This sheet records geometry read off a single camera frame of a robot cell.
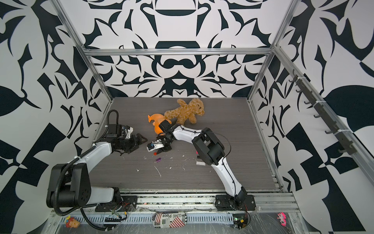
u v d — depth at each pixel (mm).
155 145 801
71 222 672
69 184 425
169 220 683
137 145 786
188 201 758
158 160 888
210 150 572
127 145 769
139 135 811
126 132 770
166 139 829
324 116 548
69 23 795
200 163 870
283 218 700
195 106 1047
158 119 1007
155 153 915
